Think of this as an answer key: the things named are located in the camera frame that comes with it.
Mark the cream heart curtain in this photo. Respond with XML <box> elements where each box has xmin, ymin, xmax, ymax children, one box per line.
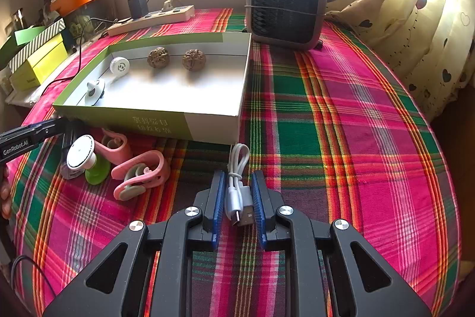
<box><xmin>326</xmin><ymin>0</ymin><xmax>474</xmax><ymax>120</ymax></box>

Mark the green bottle white cap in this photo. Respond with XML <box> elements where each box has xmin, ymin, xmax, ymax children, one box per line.
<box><xmin>66</xmin><ymin>134</ymin><xmax>110</xmax><ymax>185</ymax></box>

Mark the small beige figurine plug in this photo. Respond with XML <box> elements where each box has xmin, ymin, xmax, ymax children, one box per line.
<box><xmin>162</xmin><ymin>0</ymin><xmax>183</xmax><ymax>11</ymax></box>

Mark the person left hand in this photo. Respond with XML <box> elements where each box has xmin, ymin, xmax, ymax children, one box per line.
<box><xmin>0</xmin><ymin>166</ymin><xmax>12</xmax><ymax>220</ymax></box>

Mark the green paper box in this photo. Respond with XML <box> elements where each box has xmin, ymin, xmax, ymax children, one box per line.
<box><xmin>0</xmin><ymin>26</ymin><xmax>45</xmax><ymax>70</ymax></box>

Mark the black charger cable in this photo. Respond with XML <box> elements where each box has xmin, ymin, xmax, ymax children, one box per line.
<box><xmin>39</xmin><ymin>0</ymin><xmax>154</xmax><ymax>97</ymax></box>

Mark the pink plaid tablecloth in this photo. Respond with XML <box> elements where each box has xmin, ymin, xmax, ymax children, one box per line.
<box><xmin>8</xmin><ymin>23</ymin><xmax>460</xmax><ymax>316</ymax></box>

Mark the pink clip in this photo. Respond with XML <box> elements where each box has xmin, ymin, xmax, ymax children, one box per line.
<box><xmin>111</xmin><ymin>150</ymin><xmax>170</xmax><ymax>201</ymax></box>
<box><xmin>94</xmin><ymin>129</ymin><xmax>133</xmax><ymax>166</ymax></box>

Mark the white usb cable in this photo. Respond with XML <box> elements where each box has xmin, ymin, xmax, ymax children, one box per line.
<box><xmin>224</xmin><ymin>141</ymin><xmax>255</xmax><ymax>228</ymax></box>

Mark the white black space heater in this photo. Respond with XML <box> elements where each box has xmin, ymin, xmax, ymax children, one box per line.
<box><xmin>245</xmin><ymin>0</ymin><xmax>327</xmax><ymax>51</ymax></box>

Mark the white side shelf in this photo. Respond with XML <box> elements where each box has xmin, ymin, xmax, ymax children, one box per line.
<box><xmin>4</xmin><ymin>34</ymin><xmax>112</xmax><ymax>110</ymax></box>

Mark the brown walnut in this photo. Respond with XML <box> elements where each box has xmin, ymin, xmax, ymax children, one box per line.
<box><xmin>147</xmin><ymin>47</ymin><xmax>170</xmax><ymax>69</ymax></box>
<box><xmin>182</xmin><ymin>49</ymin><xmax>207</xmax><ymax>72</ymax></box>

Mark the striped box lid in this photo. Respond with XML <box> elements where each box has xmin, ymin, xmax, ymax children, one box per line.
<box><xmin>8</xmin><ymin>18</ymin><xmax>65</xmax><ymax>73</ymax></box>

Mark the beige power strip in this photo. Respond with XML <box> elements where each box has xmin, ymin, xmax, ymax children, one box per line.
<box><xmin>107</xmin><ymin>6</ymin><xmax>195</xmax><ymax>36</ymax></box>

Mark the small white knob holder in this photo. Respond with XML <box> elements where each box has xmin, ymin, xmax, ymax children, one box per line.
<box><xmin>85</xmin><ymin>79</ymin><xmax>105</xmax><ymax>106</ymax></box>

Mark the black charger adapter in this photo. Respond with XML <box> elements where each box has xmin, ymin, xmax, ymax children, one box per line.
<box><xmin>127</xmin><ymin>0</ymin><xmax>149</xmax><ymax>19</ymax></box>

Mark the yellow shoe box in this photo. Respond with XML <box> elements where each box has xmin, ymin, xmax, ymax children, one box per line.
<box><xmin>10</xmin><ymin>34</ymin><xmax>69</xmax><ymax>92</ymax></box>

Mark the brown walnut in box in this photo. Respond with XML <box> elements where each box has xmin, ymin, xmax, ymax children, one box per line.
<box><xmin>182</xmin><ymin>49</ymin><xmax>207</xmax><ymax>72</ymax></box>

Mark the green white shallow box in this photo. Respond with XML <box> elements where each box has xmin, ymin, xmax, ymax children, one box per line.
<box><xmin>53</xmin><ymin>32</ymin><xmax>251</xmax><ymax>145</ymax></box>

